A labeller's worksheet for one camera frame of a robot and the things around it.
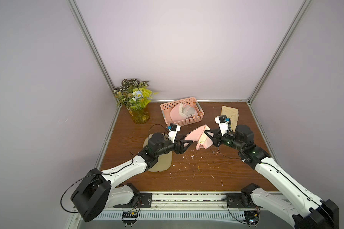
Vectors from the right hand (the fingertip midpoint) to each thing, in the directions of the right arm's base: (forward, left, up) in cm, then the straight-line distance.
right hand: (206, 129), depth 71 cm
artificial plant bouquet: (+29, +45, -2) cm, 54 cm away
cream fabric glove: (+34, -28, -28) cm, 52 cm away
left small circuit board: (-36, +40, -29) cm, 61 cm away
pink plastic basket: (+36, +25, -24) cm, 50 cm away
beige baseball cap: (-7, +24, -27) cm, 37 cm away
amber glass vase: (+23, +44, -20) cm, 54 cm away
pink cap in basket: (+32, +14, -24) cm, 42 cm away
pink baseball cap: (-2, +4, -3) cm, 5 cm away
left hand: (-4, +8, -5) cm, 11 cm away
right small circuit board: (-34, -23, -29) cm, 50 cm away
